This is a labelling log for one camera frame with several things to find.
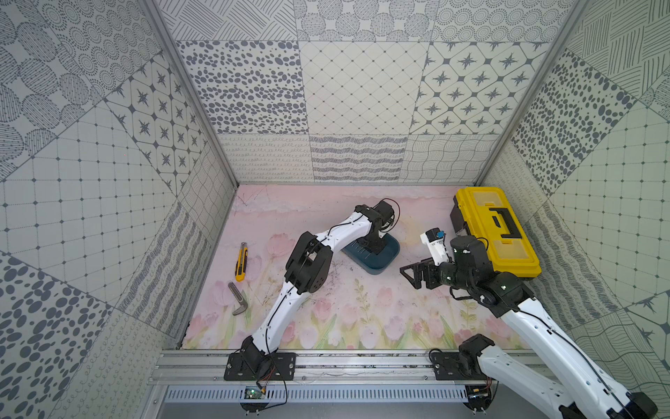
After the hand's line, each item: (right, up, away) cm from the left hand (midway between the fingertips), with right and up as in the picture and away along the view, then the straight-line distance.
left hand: (375, 245), depth 97 cm
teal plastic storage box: (-1, -5, -9) cm, 10 cm away
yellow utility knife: (-50, -6, -3) cm, 51 cm away
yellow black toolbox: (+37, +12, -8) cm, 40 cm away
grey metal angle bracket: (-47, -16, -11) cm, 51 cm away
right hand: (+8, -3, -24) cm, 25 cm away
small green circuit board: (-38, -38, -26) cm, 59 cm away
